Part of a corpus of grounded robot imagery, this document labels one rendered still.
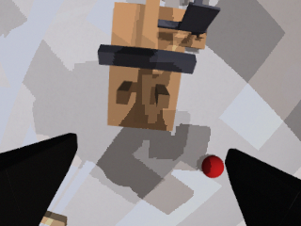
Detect red ball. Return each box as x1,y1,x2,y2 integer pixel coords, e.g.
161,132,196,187
200,155,223,178

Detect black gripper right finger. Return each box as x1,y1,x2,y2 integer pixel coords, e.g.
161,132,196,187
225,148,301,226

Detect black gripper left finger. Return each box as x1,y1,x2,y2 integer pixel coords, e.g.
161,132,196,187
0,133,78,226

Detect tan rectangular block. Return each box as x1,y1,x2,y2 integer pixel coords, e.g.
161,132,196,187
41,211,68,226

